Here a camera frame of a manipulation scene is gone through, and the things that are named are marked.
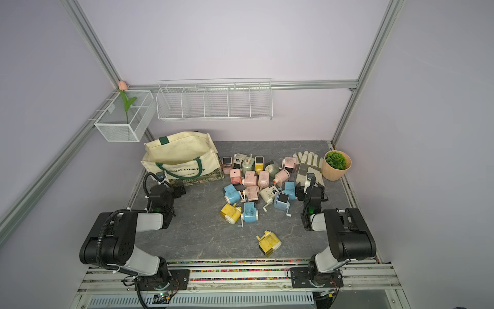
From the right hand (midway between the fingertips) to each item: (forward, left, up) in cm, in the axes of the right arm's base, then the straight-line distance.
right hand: (310, 181), depth 93 cm
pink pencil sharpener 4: (+3, +23, -1) cm, 23 cm away
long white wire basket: (+42, +49, +19) cm, 67 cm away
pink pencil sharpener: (+14, +43, -4) cm, 45 cm away
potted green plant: (+8, -14, +2) cm, 16 cm away
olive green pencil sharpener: (+9, +18, -1) cm, 20 cm away
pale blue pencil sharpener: (-10, +15, 0) cm, 18 cm away
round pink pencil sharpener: (+3, +14, 0) cm, 14 cm away
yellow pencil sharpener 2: (-15, +38, -4) cm, 41 cm away
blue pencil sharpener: (-3, +10, -3) cm, 11 cm away
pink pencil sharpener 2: (+6, +37, -3) cm, 37 cm away
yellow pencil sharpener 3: (-28, +22, -4) cm, 35 cm away
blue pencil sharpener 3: (-15, +29, -3) cm, 33 cm away
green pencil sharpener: (+12, +31, -1) cm, 33 cm away
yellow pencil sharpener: (+12, +25, -1) cm, 28 cm away
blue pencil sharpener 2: (-6, +38, -2) cm, 39 cm away
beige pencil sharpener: (+18, +37, -4) cm, 41 cm away
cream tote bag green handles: (+17, +63, 0) cm, 65 cm away
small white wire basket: (+22, +86, +23) cm, 92 cm away
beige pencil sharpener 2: (-5, +21, -4) cm, 22 cm away
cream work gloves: (+16, -4, -6) cm, 18 cm away
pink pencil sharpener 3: (+3, +29, -2) cm, 30 cm away
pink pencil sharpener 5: (-4, +28, -3) cm, 29 cm away
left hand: (0, +67, +1) cm, 67 cm away
